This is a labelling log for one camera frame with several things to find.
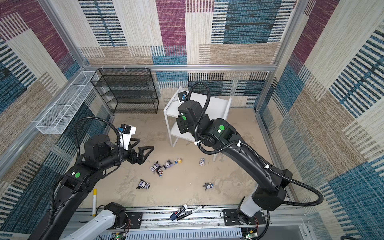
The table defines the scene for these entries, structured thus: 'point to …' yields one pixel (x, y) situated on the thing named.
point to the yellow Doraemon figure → (178, 160)
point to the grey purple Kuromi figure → (208, 186)
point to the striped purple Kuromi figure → (155, 167)
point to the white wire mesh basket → (57, 120)
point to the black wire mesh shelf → (127, 90)
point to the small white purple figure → (201, 162)
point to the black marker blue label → (173, 215)
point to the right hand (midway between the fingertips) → (185, 118)
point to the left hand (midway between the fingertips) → (146, 142)
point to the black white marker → (190, 212)
